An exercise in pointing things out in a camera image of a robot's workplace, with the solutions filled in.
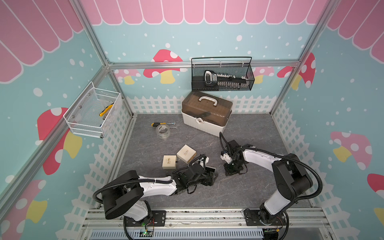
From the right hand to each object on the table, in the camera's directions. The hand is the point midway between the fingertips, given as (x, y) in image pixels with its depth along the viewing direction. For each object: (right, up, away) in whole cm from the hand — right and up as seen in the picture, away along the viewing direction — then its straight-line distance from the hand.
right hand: (227, 173), depth 89 cm
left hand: (-10, 0, -7) cm, 12 cm away
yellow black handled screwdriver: (-50, +30, +20) cm, 61 cm away
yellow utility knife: (-65, +37, -13) cm, 76 cm away
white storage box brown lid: (-13, +36, +9) cm, 39 cm away
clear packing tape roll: (-43, +25, +20) cm, 54 cm away
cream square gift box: (-25, +11, +5) cm, 28 cm away
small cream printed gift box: (-10, +3, 0) cm, 10 cm away
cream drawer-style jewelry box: (-35, +6, +2) cm, 36 cm away
